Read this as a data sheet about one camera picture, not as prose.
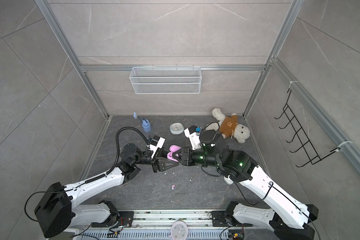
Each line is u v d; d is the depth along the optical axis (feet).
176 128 3.56
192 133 1.73
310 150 2.11
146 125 3.46
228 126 3.39
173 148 1.95
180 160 1.73
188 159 1.61
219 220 2.43
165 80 3.30
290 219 1.21
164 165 1.91
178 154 1.89
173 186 2.74
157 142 1.78
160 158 1.86
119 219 2.37
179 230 2.26
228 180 2.76
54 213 1.31
